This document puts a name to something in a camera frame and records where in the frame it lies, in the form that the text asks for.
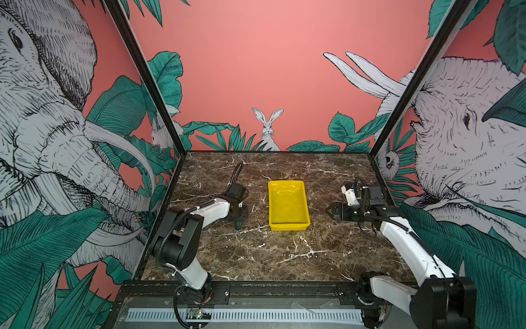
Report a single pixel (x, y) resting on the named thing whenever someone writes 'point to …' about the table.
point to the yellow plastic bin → (288, 205)
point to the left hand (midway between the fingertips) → (243, 212)
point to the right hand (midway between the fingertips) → (334, 206)
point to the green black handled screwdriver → (238, 225)
